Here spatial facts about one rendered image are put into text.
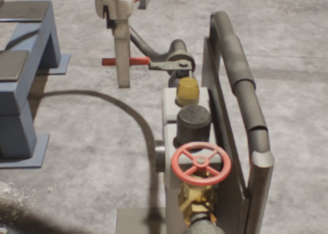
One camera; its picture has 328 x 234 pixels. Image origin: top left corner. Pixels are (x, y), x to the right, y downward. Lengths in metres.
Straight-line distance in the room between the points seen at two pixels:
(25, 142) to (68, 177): 0.15
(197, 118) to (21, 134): 0.74
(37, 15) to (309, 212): 1.01
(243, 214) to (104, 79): 1.14
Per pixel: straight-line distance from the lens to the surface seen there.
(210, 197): 0.56
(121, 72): 0.72
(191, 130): 0.58
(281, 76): 1.65
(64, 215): 1.15
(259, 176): 0.48
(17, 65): 1.23
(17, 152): 1.29
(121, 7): 0.65
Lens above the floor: 0.87
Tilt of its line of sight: 38 degrees down
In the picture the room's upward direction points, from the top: straight up
